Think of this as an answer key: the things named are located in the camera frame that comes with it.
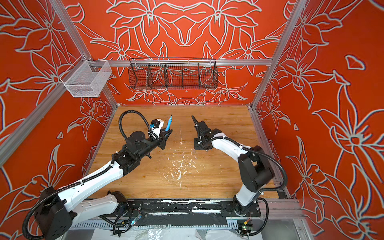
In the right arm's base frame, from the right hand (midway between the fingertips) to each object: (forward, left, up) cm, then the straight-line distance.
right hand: (195, 145), depth 89 cm
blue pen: (-3, +12, +25) cm, 28 cm away
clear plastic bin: (+34, +68, +26) cm, 80 cm away
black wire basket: (+44, +17, +22) cm, 52 cm away
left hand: (-2, +13, +21) cm, 24 cm away
